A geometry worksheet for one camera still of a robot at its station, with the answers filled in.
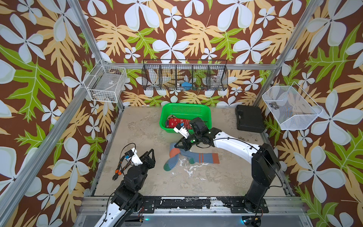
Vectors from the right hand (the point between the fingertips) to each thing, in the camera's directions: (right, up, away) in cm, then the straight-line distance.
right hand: (175, 145), depth 79 cm
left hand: (-12, -2, -3) cm, 13 cm away
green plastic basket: (+8, +22, +36) cm, 43 cm away
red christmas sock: (-3, +13, +25) cm, 28 cm away
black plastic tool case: (+57, +16, +28) cm, 65 cm away
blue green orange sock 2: (+17, -10, +11) cm, 23 cm away
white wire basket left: (-42, +38, +6) cm, 57 cm away
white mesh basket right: (+69, +21, +2) cm, 73 cm away
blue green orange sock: (-1, -4, -1) cm, 4 cm away
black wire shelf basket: (+6, +47, +19) cm, 51 cm away
